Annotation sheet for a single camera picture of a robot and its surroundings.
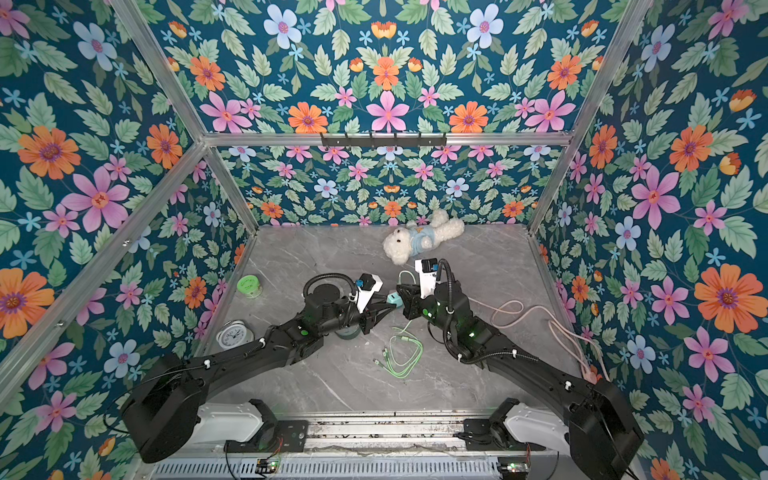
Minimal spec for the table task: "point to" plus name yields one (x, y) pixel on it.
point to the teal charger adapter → (394, 297)
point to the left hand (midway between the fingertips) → (394, 301)
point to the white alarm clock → (234, 334)
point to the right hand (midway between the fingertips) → (405, 281)
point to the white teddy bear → (401, 244)
